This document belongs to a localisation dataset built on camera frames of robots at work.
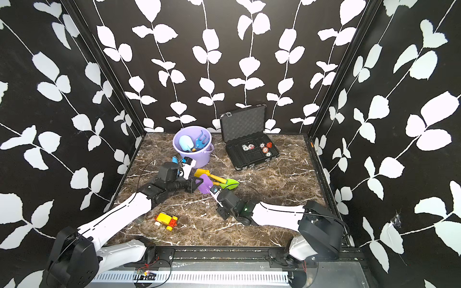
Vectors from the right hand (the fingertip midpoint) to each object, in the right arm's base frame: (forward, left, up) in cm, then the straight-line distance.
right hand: (217, 199), depth 83 cm
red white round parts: (+41, -25, -7) cm, 48 cm away
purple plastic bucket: (+23, +10, +5) cm, 26 cm away
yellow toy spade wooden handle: (+19, +12, -5) cm, 22 cm away
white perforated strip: (-30, +9, -8) cm, 32 cm away
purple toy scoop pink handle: (+4, +6, +4) cm, 9 cm away
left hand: (+7, +7, +8) cm, 13 cm away
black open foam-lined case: (+45, -13, +1) cm, 46 cm away
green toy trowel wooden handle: (+13, -6, -9) cm, 17 cm away
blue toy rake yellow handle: (+33, +13, +4) cm, 36 cm away
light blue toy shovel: (+32, +20, +4) cm, 38 cm away
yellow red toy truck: (-9, +21, -4) cm, 23 cm away
